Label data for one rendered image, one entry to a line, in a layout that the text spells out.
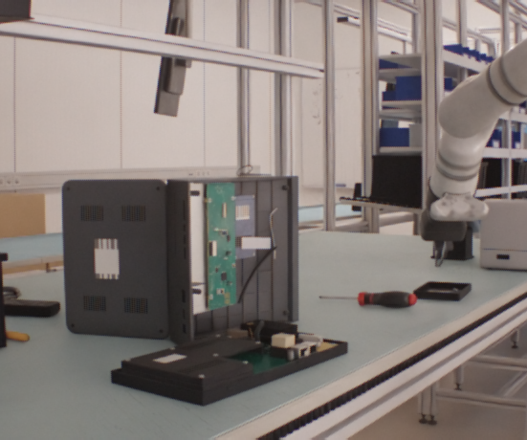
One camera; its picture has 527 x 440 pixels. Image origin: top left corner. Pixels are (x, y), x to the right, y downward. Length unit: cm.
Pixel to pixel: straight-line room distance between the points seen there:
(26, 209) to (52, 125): 160
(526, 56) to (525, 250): 70
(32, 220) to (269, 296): 376
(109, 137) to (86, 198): 565
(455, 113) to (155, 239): 45
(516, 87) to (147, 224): 51
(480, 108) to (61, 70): 543
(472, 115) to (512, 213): 58
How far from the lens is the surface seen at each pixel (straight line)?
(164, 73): 373
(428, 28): 369
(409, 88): 377
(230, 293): 104
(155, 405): 78
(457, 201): 126
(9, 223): 471
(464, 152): 121
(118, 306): 107
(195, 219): 99
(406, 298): 125
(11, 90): 604
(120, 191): 105
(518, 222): 169
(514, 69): 107
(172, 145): 733
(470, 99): 113
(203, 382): 77
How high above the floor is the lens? 123
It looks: 5 degrees down
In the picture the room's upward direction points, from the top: straight up
